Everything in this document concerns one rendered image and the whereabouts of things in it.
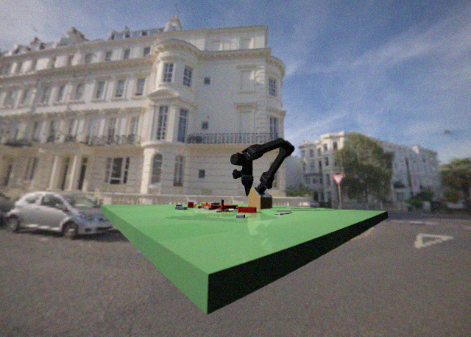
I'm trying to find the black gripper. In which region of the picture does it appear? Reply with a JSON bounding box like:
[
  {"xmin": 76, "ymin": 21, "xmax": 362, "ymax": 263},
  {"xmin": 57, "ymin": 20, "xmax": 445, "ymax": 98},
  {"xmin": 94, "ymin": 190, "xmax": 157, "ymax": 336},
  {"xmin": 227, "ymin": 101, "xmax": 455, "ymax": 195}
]
[{"xmin": 241, "ymin": 166, "xmax": 254, "ymax": 196}]

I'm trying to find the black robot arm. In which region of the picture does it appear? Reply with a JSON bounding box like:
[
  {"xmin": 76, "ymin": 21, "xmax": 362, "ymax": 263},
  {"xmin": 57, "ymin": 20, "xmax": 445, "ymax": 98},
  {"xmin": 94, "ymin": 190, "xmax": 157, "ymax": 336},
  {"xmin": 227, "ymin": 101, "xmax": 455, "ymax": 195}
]
[{"xmin": 230, "ymin": 138, "xmax": 294, "ymax": 194}]

